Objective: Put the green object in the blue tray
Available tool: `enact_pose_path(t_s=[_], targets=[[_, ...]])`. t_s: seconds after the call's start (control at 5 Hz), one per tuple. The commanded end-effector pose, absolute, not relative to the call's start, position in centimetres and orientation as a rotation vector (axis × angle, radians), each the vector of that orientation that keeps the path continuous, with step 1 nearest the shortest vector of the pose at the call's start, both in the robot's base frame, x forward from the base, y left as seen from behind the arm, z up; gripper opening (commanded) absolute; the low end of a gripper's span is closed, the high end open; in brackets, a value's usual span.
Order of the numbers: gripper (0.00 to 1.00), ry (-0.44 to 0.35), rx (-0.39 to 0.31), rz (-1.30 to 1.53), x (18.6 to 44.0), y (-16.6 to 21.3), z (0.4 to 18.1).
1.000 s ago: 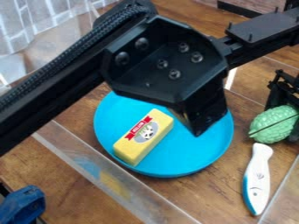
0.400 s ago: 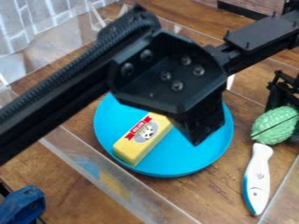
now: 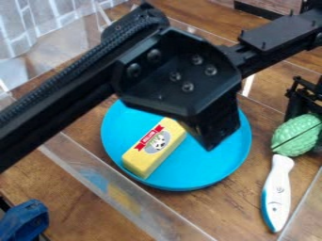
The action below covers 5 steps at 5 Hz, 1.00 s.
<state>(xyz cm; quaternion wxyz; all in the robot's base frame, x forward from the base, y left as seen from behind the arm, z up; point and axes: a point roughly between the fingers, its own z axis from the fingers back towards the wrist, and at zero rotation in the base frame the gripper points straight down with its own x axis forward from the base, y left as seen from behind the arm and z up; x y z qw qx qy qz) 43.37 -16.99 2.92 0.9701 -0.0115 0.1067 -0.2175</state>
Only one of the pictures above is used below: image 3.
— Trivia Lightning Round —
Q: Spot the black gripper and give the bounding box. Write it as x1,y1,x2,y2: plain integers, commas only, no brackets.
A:
285,75,322,153

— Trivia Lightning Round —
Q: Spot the green bitter gourd toy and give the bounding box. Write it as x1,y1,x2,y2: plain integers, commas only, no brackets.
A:
270,114,322,157

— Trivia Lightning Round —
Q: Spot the white and blue fish toy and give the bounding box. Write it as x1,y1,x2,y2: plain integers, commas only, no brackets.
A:
261,154,294,233

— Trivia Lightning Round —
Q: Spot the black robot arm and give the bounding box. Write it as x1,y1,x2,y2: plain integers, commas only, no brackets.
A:
0,0,322,173

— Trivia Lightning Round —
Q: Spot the blue round plate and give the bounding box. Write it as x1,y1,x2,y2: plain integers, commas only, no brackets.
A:
101,101,252,191

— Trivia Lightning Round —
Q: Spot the yellow butter block toy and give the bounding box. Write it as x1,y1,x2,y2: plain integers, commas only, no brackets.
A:
122,118,186,179

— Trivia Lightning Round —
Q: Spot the blue clamp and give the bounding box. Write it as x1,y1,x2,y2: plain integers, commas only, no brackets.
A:
0,200,50,241

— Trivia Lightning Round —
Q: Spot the white patterned curtain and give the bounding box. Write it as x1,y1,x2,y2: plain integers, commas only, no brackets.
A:
0,0,129,60

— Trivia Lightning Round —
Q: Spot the black cable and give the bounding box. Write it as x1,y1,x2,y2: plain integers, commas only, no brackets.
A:
0,13,162,125

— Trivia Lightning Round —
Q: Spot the clear acrylic enclosure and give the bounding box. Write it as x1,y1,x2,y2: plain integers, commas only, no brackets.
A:
0,0,322,241

